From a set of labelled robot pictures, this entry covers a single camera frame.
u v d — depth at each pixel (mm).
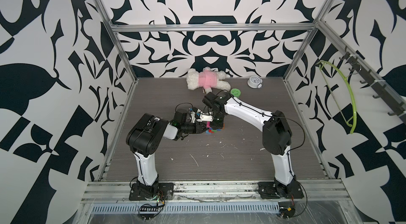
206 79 1081
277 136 522
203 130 869
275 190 673
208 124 820
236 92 1077
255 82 1146
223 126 785
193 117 830
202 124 865
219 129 892
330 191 769
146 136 515
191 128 848
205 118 798
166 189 746
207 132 913
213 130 888
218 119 759
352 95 673
